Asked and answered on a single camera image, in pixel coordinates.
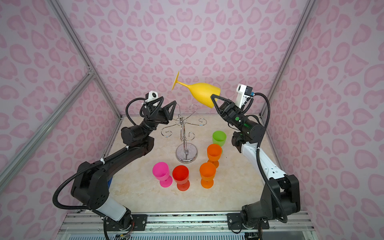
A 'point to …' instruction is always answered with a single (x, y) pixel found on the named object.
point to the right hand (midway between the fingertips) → (210, 101)
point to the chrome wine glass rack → (186, 152)
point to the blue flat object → (109, 182)
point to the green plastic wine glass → (219, 137)
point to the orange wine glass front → (214, 153)
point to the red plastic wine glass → (180, 174)
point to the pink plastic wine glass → (161, 171)
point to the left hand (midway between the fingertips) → (167, 104)
